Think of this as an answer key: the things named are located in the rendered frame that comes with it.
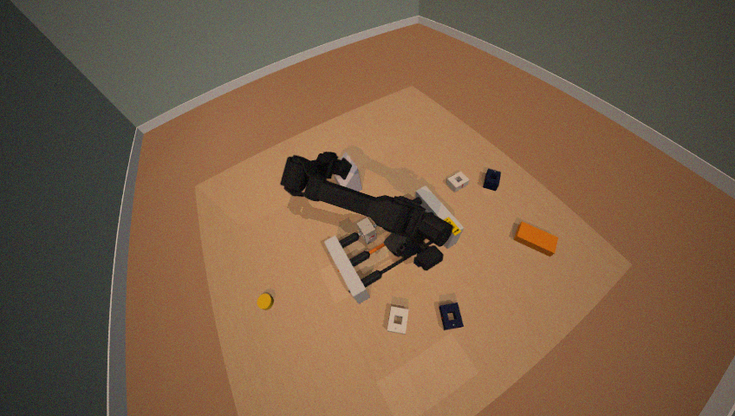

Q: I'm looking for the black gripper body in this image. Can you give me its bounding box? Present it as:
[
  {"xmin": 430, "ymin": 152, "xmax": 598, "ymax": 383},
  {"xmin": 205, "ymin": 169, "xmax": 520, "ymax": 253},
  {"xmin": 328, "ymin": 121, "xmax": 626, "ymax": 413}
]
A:
[{"xmin": 412, "ymin": 233, "xmax": 444, "ymax": 270}]

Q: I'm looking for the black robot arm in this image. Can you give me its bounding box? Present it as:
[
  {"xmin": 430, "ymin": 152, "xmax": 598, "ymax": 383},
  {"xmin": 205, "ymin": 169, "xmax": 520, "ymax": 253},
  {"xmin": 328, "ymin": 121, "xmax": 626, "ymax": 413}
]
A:
[{"xmin": 281, "ymin": 152, "xmax": 453, "ymax": 257}]

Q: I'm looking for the yellow short cylinder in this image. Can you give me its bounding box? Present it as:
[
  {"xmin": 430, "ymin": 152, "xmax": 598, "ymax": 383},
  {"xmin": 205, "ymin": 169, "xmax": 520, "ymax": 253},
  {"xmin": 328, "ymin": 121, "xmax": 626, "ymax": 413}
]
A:
[{"xmin": 257, "ymin": 293, "xmax": 274, "ymax": 309}]

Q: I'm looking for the orange rectangular block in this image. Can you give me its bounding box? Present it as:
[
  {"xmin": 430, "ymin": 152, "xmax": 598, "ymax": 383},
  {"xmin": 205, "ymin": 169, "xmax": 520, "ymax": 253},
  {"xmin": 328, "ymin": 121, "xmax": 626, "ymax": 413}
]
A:
[{"xmin": 514, "ymin": 222, "xmax": 558, "ymax": 257}]

